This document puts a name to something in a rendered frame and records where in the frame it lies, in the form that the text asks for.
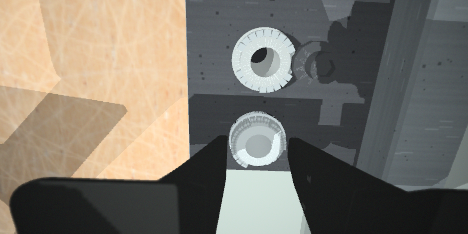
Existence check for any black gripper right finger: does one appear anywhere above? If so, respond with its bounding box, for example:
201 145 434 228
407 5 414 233
287 138 468 234

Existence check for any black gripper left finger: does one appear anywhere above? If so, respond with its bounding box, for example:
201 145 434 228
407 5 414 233
9 135 228 234

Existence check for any grey flanged bushing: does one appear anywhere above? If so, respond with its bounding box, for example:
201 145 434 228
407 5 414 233
231 116 287 168

